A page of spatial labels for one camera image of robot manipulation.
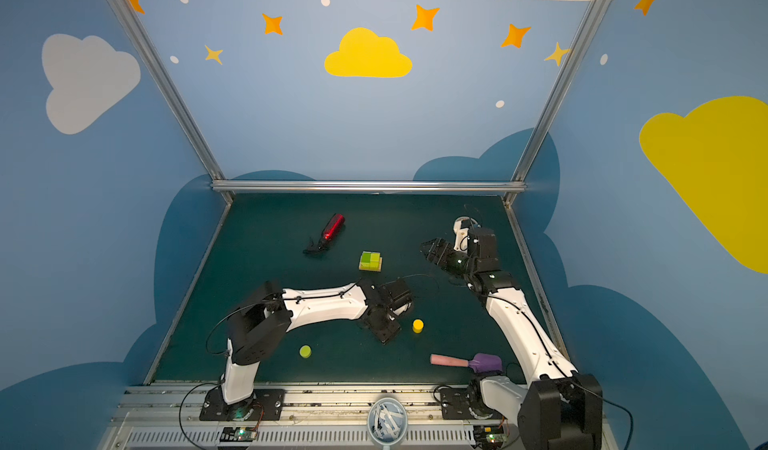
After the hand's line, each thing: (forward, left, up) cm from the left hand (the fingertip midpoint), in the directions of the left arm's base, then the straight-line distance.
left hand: (391, 332), depth 86 cm
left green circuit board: (-25, +35, -1) cm, 43 cm away
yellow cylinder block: (+2, -8, +1) cm, 8 cm away
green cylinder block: (-6, +24, 0) cm, 25 cm away
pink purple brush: (-8, -25, 0) cm, 26 cm away
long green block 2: (+23, +5, 0) cm, 24 cm away
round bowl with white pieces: (-22, +1, 0) cm, 22 cm away
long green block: (+22, +9, +1) cm, 23 cm away
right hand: (+17, -11, +20) cm, 28 cm away
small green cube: (+24, +9, +2) cm, 26 cm away
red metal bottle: (+34, +23, +1) cm, 41 cm away
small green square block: (+25, +5, +2) cm, 26 cm away
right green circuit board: (-25, -26, -2) cm, 36 cm away
